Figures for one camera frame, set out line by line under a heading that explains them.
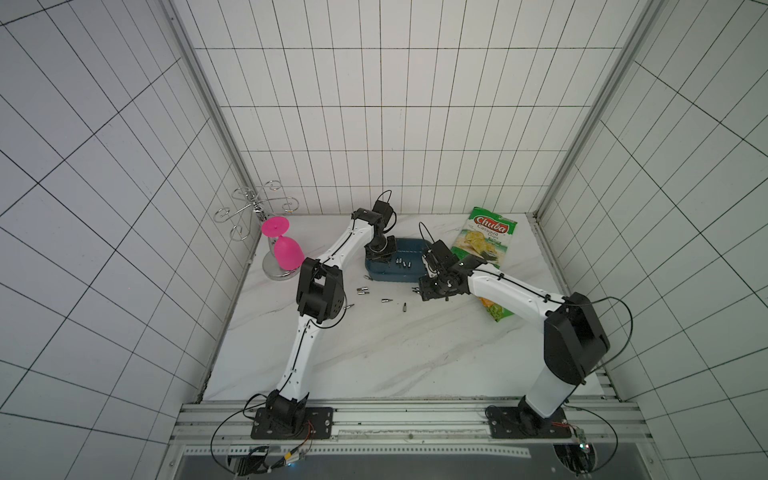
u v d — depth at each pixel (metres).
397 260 1.04
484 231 1.14
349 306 0.93
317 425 0.72
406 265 1.04
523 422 0.66
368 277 1.01
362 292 0.97
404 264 1.04
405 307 0.94
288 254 0.85
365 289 0.98
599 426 0.66
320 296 0.62
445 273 0.65
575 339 0.45
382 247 0.87
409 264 1.04
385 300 0.95
